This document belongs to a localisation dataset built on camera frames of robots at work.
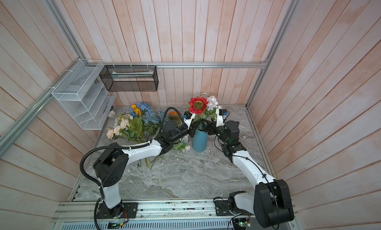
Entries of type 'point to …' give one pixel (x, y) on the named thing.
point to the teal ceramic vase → (200, 141)
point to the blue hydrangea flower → (144, 106)
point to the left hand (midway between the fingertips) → (202, 122)
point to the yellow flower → (137, 110)
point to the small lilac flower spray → (183, 144)
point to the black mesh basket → (130, 78)
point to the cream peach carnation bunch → (126, 127)
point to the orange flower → (173, 112)
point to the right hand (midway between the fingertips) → (206, 118)
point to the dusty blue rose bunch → (157, 118)
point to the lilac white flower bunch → (212, 103)
